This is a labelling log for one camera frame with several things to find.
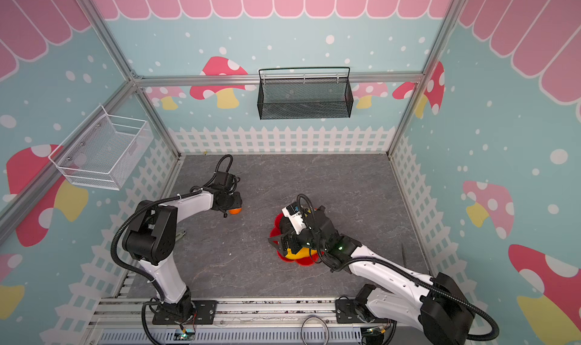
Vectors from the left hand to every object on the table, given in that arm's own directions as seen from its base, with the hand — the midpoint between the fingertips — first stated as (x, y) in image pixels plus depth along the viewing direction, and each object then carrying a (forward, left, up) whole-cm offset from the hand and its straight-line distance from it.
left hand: (236, 204), depth 100 cm
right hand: (-20, -21, +15) cm, 33 cm away
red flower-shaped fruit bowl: (-13, -19, +2) cm, 23 cm away
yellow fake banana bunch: (-27, -30, +18) cm, 44 cm away
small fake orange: (-5, -1, +2) cm, 5 cm away
